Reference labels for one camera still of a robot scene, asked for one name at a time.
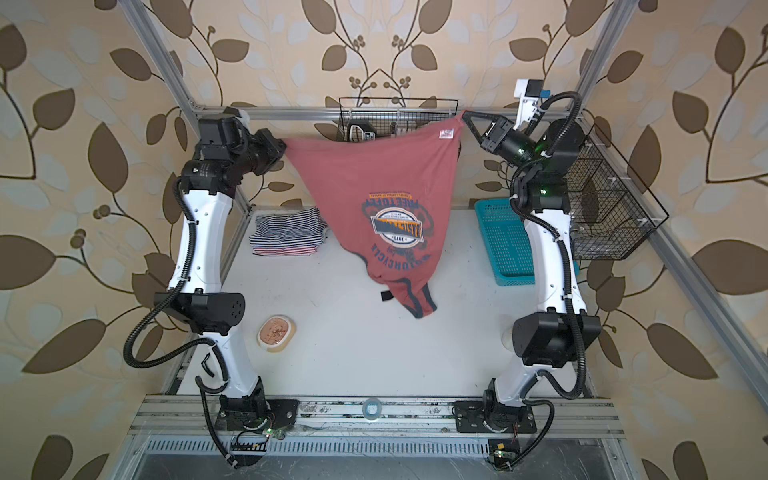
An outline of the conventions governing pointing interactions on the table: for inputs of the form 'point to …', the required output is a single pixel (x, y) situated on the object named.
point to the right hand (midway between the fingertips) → (467, 116)
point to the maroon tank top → (389, 201)
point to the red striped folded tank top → (289, 251)
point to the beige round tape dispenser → (275, 333)
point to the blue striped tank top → (300, 227)
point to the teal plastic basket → (509, 243)
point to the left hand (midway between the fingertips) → (289, 134)
